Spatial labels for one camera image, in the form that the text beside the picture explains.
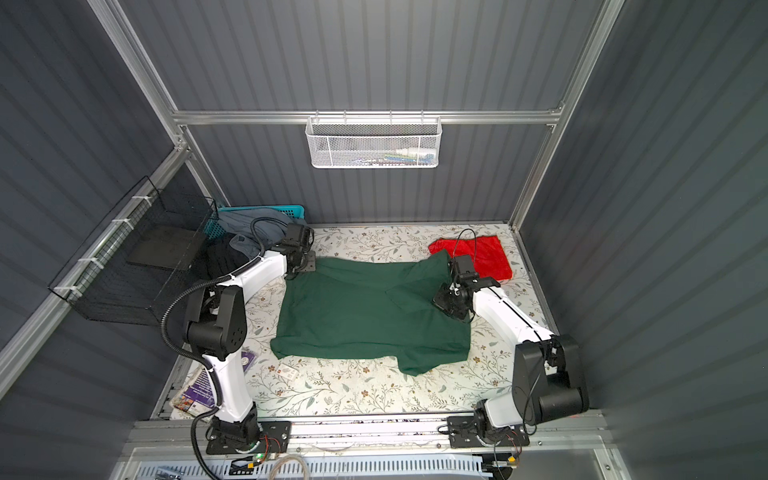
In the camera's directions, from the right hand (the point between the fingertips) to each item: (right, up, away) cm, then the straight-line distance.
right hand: (440, 305), depth 89 cm
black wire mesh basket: (-80, +13, -17) cm, 82 cm away
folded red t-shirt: (+20, +16, +18) cm, 31 cm away
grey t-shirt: (-64, +24, +18) cm, 71 cm away
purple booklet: (-66, -23, -11) cm, 70 cm away
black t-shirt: (-69, +14, +5) cm, 71 cm away
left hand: (-45, +13, +11) cm, 48 cm away
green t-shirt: (-25, -2, +8) cm, 26 cm away
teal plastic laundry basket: (-82, +24, +23) cm, 88 cm away
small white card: (-44, -18, -6) cm, 48 cm away
